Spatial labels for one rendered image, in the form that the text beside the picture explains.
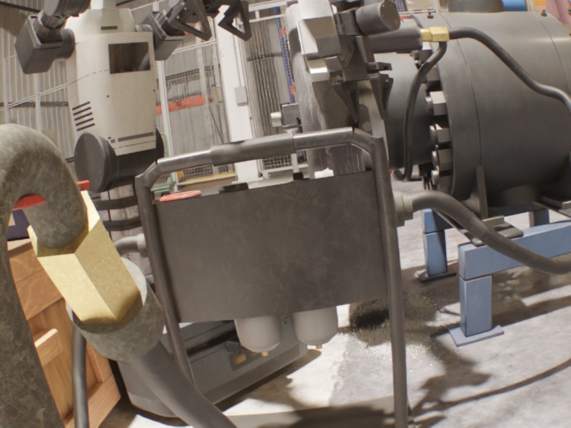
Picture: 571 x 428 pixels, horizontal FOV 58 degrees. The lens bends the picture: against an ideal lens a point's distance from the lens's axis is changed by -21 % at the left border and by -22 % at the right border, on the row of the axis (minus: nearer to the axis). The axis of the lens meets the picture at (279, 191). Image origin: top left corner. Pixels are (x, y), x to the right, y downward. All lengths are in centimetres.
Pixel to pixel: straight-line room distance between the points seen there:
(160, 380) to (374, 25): 78
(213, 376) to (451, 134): 82
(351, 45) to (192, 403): 73
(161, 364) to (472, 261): 116
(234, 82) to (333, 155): 787
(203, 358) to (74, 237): 102
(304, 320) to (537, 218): 145
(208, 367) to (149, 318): 97
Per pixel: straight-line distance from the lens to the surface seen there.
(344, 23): 108
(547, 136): 166
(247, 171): 923
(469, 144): 157
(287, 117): 190
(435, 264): 220
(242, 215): 96
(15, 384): 21
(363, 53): 105
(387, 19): 103
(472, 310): 151
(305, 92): 144
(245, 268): 97
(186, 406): 43
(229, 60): 930
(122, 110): 146
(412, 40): 139
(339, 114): 141
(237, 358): 136
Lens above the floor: 57
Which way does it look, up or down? 5 degrees down
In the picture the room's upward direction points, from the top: 9 degrees counter-clockwise
